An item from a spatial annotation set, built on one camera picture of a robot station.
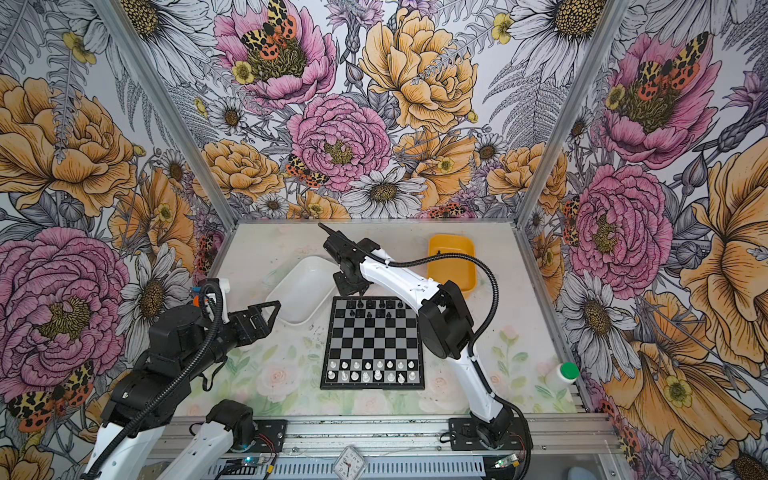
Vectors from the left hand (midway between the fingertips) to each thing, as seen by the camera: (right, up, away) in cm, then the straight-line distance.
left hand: (267, 319), depth 68 cm
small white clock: (+18, -33, +1) cm, 38 cm away
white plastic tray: (-1, +2, +32) cm, 32 cm away
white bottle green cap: (+70, -18, +9) cm, 72 cm away
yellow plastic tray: (+50, +8, +37) cm, 63 cm away
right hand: (+16, +2, +22) cm, 28 cm away
